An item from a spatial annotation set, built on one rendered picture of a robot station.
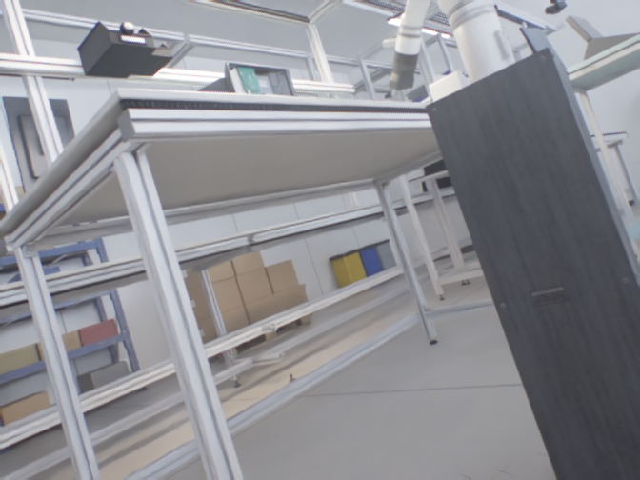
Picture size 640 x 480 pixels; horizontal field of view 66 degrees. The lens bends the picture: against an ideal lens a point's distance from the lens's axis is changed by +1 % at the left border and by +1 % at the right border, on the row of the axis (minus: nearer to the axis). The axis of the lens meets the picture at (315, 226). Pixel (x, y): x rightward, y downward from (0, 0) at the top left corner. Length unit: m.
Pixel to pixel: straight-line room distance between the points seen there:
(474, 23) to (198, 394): 0.90
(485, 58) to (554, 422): 0.72
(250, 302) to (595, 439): 4.22
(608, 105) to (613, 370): 6.75
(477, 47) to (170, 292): 0.77
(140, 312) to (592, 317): 4.95
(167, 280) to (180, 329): 0.09
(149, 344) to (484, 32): 4.92
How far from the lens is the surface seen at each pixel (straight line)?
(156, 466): 1.75
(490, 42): 1.11
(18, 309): 3.03
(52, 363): 1.58
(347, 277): 7.18
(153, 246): 0.94
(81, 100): 6.11
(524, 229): 0.99
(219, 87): 1.49
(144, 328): 5.56
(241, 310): 4.96
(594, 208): 0.98
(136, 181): 0.96
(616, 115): 7.64
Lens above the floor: 0.62
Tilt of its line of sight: 4 degrees up
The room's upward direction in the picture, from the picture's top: 18 degrees counter-clockwise
